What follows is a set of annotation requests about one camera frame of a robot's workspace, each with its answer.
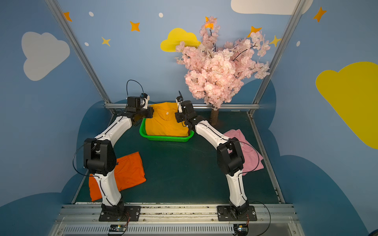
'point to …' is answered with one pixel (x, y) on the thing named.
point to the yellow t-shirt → (164, 122)
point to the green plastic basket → (161, 138)
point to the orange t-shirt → (129, 172)
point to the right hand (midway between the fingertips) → (180, 109)
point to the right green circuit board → (240, 229)
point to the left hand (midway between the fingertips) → (152, 107)
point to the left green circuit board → (117, 228)
